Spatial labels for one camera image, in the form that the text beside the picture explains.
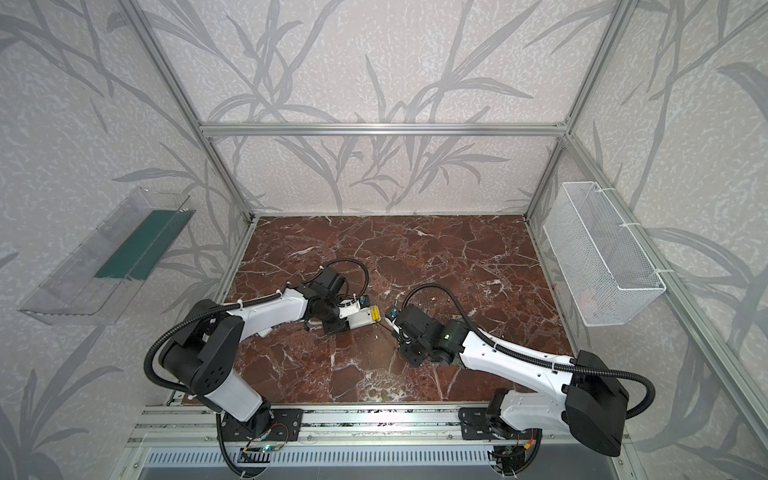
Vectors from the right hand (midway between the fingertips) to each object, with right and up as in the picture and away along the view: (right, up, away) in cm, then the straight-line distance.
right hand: (406, 333), depth 81 cm
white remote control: (-12, +2, +10) cm, 16 cm away
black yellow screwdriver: (-10, +2, +10) cm, 14 cm away
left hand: (-19, +4, +12) cm, 22 cm away
